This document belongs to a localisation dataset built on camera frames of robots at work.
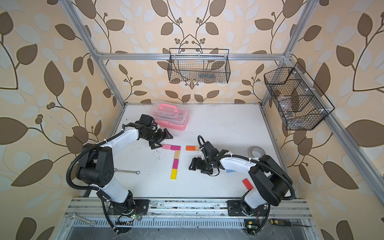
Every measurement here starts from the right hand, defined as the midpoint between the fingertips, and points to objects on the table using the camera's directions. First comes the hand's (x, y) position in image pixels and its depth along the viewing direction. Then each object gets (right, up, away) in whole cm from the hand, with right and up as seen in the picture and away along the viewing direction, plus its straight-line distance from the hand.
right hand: (194, 170), depth 85 cm
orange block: (-3, +10, +11) cm, 15 cm away
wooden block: (-11, +7, +8) cm, 15 cm away
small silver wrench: (-34, -2, +2) cm, 34 cm away
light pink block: (-18, +11, +11) cm, 24 cm away
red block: (+30, -7, -3) cm, 31 cm away
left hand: (-17, +17, +4) cm, 25 cm away
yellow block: (-12, -3, +1) cm, 13 cm away
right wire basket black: (+54, +38, -11) cm, 66 cm away
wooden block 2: (+2, +11, +9) cm, 14 cm away
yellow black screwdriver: (+43, -19, -17) cm, 50 cm away
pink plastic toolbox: (-15, +32, +18) cm, 39 cm away
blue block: (+20, -1, +1) cm, 20 cm away
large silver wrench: (-59, -18, -12) cm, 63 cm away
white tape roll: (+38, +11, +7) cm, 40 cm away
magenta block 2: (-11, +2, +5) cm, 13 cm away
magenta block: (-12, +10, +11) cm, 20 cm away
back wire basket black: (+3, +64, +11) cm, 65 cm away
